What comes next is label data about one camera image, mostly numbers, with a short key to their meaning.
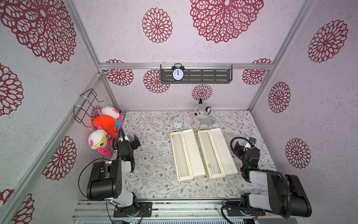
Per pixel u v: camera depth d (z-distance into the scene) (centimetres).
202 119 100
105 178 47
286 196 40
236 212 73
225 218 70
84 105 76
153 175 86
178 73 90
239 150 81
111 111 95
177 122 109
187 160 85
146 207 74
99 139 79
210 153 88
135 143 85
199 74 94
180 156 87
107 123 92
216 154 88
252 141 76
